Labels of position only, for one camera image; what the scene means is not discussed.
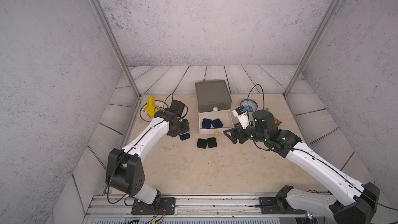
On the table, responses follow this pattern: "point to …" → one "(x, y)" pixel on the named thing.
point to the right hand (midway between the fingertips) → (230, 129)
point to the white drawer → (211, 121)
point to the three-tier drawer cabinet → (214, 105)
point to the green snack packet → (277, 122)
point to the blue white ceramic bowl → (251, 105)
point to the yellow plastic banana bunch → (151, 107)
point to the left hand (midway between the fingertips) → (188, 130)
